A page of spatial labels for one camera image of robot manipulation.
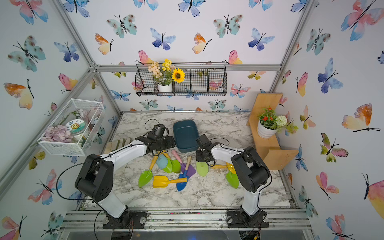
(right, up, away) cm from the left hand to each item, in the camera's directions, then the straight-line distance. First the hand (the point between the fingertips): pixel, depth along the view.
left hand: (175, 141), depth 92 cm
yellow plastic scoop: (-6, -22, -5) cm, 24 cm away
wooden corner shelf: (+53, -7, -15) cm, 55 cm away
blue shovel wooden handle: (+5, -25, -7) cm, 26 cm away
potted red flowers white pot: (+55, +10, -5) cm, 56 cm away
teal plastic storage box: (+5, +4, +17) cm, 18 cm away
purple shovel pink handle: (+10, -18, 0) cm, 20 cm away
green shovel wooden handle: (+17, -16, -1) cm, 23 cm away
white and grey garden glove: (-42, -4, +9) cm, 44 cm away
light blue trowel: (-8, -12, -1) cm, 14 cm away
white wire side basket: (-41, +16, -13) cm, 46 cm away
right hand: (+16, -9, +3) cm, 19 cm away
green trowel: (+34, -21, -5) cm, 41 cm away
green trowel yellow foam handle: (-17, -20, -3) cm, 26 cm away
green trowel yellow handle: (-1, -15, 0) cm, 15 cm away
